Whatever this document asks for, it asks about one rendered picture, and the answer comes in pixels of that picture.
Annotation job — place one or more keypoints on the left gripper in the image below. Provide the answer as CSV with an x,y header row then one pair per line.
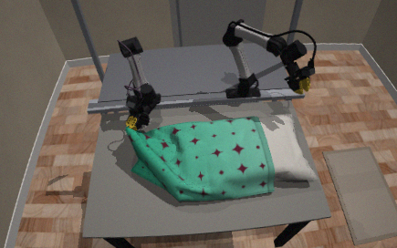
x,y
297,85

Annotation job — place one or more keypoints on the white pillow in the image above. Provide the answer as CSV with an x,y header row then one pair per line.
x,y
288,159

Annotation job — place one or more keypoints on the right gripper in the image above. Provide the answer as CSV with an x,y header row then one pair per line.
x,y
140,118

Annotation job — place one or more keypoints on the green pillowcase with star pattern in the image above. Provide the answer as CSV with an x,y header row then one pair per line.
x,y
205,161

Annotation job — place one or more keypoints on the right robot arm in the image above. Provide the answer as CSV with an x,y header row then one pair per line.
x,y
135,64

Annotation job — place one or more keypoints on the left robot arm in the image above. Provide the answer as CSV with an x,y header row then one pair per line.
x,y
247,78

